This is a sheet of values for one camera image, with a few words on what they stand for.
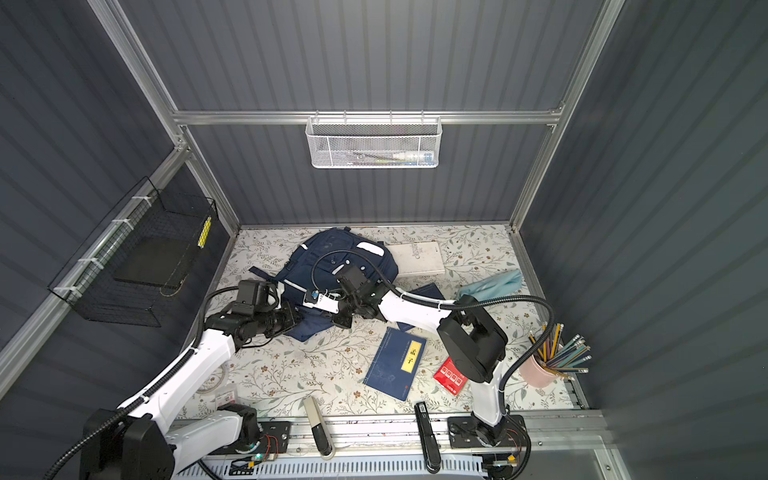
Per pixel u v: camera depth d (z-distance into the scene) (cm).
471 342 49
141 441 39
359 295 68
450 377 82
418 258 108
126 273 71
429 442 70
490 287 94
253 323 63
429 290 101
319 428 72
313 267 102
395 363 84
